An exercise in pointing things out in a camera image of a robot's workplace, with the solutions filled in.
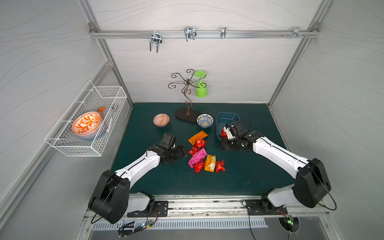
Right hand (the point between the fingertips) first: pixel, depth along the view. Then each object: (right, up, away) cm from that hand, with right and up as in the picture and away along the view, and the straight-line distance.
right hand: (223, 144), depth 85 cm
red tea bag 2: (-14, -13, +1) cm, 19 cm away
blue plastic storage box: (+7, +15, +32) cm, 36 cm away
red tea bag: (-17, -5, +7) cm, 20 cm away
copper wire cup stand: (-23, +18, +26) cm, 39 cm away
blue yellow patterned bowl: (-9, +13, +25) cm, 29 cm away
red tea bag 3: (-2, -13, 0) cm, 13 cm away
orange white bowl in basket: (-63, +13, -21) cm, 68 cm away
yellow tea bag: (-7, -11, +1) cm, 13 cm away
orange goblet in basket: (-64, +20, -10) cm, 68 cm away
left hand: (-23, -6, 0) cm, 23 cm away
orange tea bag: (-12, +3, +16) cm, 21 cm away
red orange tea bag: (-13, -1, +10) cm, 17 cm away
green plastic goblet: (-12, +33, +13) cm, 38 cm away
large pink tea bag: (-15, -8, +2) cm, 17 cm away
